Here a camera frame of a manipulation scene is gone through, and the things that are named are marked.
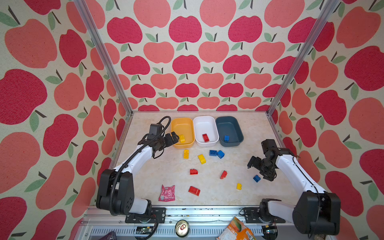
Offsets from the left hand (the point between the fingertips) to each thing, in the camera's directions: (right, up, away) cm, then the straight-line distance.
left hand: (175, 140), depth 89 cm
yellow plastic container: (+3, +8, +22) cm, 24 cm away
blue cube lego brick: (+29, -10, +7) cm, 31 cm away
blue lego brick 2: (+34, 0, +15) cm, 38 cm away
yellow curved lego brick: (+16, -13, +5) cm, 21 cm away
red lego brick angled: (+28, -20, -3) cm, 35 cm away
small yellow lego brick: (+37, -26, -5) cm, 45 cm away
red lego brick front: (+11, -27, -8) cm, 31 cm away
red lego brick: (+20, 0, +15) cm, 25 cm away
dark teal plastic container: (+39, +8, +24) cm, 47 cm away
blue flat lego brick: (+24, -9, +7) cm, 26 cm away
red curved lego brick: (+11, -19, -1) cm, 22 cm away
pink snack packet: (-4, -28, -9) cm, 30 cm away
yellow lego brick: (+3, 0, +14) cm, 15 cm away
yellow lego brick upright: (+6, -10, +7) cm, 14 cm away
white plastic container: (+20, +9, +23) cm, 32 cm away
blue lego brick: (+47, -22, -5) cm, 52 cm away
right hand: (+48, -17, -6) cm, 51 cm away
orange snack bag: (+31, -40, -20) cm, 54 cm away
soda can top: (+6, -34, -27) cm, 44 cm away
